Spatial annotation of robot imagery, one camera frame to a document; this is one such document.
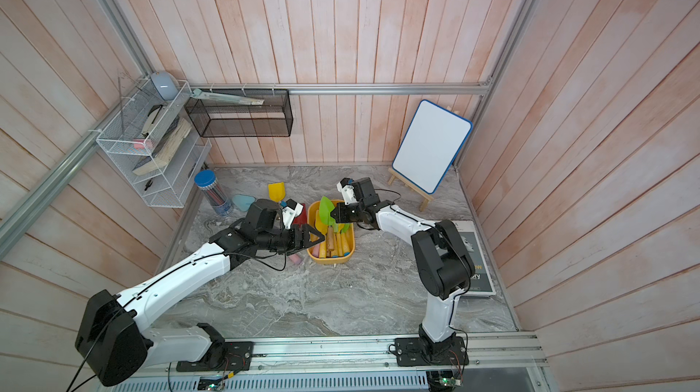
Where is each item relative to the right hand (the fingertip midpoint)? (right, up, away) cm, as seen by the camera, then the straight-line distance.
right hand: (331, 212), depth 93 cm
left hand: (-3, -8, -17) cm, 19 cm away
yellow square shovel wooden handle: (-23, +7, +17) cm, 30 cm away
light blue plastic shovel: (-37, +3, +16) cm, 40 cm away
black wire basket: (-45, +36, +11) cm, 59 cm away
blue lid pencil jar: (-43, +11, -3) cm, 44 cm away
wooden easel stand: (+36, +5, +7) cm, 37 cm away
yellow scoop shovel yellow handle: (+3, -11, 0) cm, 12 cm away
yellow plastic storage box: (+6, -6, +5) cm, 10 cm away
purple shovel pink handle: (-12, -15, -3) cm, 20 cm away
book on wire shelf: (-49, +20, -14) cm, 55 cm away
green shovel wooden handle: (-2, +1, +1) cm, 3 cm away
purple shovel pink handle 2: (-5, -12, -3) cm, 14 cm away
